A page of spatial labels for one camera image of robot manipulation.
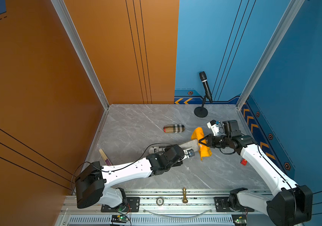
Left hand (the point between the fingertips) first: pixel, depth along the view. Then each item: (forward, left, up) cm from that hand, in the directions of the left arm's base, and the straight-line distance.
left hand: (178, 147), depth 79 cm
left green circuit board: (-32, +31, -15) cm, 47 cm away
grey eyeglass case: (+1, -8, +3) cm, 9 cm away
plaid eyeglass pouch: (+22, +2, -12) cm, 25 cm away
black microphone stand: (+41, -22, -14) cm, 48 cm away
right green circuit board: (-32, -31, -16) cm, 47 cm away
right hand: (+2, -12, +4) cm, 13 cm away
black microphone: (+39, -22, +7) cm, 46 cm away
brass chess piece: (-24, -3, -13) cm, 27 cm away
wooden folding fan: (-3, +45, -14) cm, 47 cm away
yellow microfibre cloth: (-4, -13, +4) cm, 14 cm away
